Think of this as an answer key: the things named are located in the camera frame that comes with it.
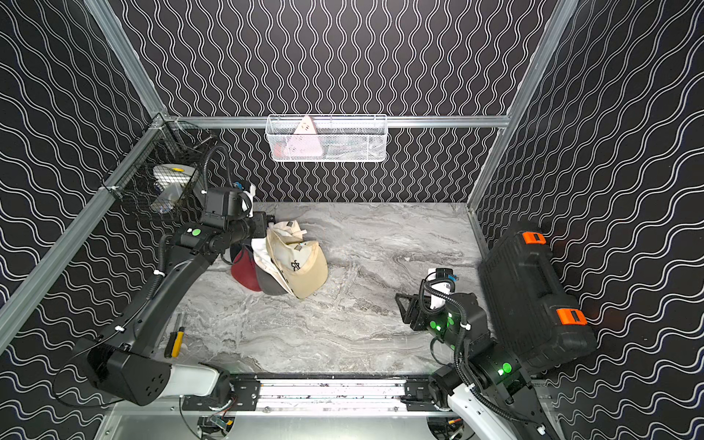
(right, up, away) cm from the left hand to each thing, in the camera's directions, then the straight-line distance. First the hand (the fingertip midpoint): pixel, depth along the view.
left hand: (261, 213), depth 76 cm
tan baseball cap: (+8, -17, +18) cm, 26 cm away
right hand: (+38, -21, -8) cm, 44 cm away
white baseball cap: (-3, -13, +10) cm, 17 cm away
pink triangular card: (+9, +25, +14) cm, 30 cm away
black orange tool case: (+70, -25, -8) cm, 75 cm away
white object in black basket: (-28, +10, +6) cm, 31 cm away
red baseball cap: (-11, -18, +14) cm, 25 cm away
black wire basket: (-37, +10, 0) cm, 38 cm away
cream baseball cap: (+2, -5, +22) cm, 23 cm away
